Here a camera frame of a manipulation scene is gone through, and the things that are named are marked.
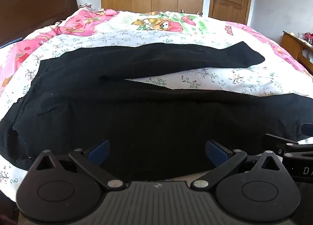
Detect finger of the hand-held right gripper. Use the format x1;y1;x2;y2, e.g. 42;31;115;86
302;123;313;138
260;133;313;159

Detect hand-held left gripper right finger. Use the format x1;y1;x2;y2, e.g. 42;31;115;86
191;140;285;190

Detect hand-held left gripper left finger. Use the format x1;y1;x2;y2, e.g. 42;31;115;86
28;139;126;190

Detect black pants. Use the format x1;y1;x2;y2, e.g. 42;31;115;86
0;41;313;181

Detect wooden side table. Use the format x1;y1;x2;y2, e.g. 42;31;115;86
281;31;313;77

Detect floral printed bed quilt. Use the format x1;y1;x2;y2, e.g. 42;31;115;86
0;8;313;192

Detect dark wooden headboard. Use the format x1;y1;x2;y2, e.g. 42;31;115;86
0;0;79;49

